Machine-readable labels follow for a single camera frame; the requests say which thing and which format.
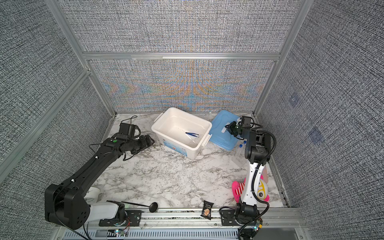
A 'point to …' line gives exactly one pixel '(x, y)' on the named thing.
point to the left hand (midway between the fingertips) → (150, 143)
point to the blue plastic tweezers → (192, 134)
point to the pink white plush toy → (238, 187)
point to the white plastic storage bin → (182, 132)
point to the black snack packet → (207, 209)
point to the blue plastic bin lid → (226, 140)
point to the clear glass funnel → (193, 140)
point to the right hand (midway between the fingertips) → (226, 126)
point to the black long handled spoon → (153, 206)
